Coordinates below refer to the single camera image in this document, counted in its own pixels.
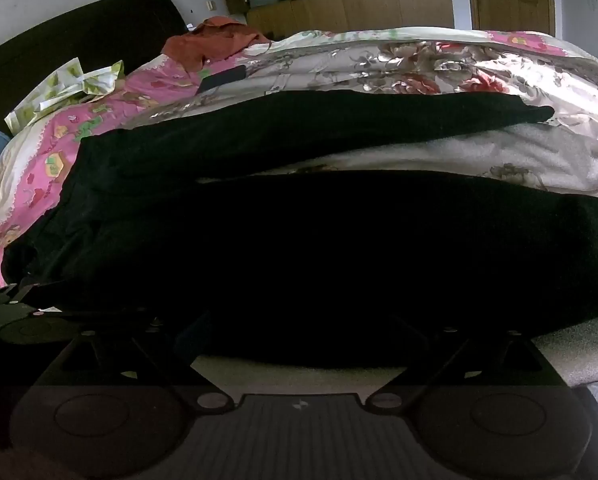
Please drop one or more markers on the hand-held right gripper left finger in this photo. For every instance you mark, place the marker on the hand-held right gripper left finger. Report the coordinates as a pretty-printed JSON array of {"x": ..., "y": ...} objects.
[{"x": 189, "y": 345}]

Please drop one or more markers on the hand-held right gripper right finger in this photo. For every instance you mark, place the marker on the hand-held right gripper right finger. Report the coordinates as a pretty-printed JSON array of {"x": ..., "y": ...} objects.
[{"x": 431, "y": 366}]

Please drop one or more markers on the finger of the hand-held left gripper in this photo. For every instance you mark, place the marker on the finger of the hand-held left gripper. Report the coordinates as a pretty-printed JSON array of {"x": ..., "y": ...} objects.
[{"x": 29, "y": 296}]

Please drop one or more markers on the black pants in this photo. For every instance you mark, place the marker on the black pants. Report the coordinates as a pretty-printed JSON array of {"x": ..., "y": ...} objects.
[{"x": 279, "y": 260}]

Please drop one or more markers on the green and white patterned cloth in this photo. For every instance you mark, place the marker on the green and white patterned cloth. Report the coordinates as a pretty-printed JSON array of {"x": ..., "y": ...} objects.
[{"x": 59, "y": 87}]

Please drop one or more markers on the black phone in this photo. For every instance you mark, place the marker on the black phone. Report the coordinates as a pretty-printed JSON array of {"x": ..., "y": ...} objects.
[{"x": 222, "y": 79}]

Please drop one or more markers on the dark headboard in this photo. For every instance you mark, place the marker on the dark headboard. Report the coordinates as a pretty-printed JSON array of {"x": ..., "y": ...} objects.
[{"x": 79, "y": 30}]

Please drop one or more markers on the orange cloth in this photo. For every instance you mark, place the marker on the orange cloth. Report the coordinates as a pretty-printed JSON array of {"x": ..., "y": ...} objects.
[{"x": 214, "y": 40}]

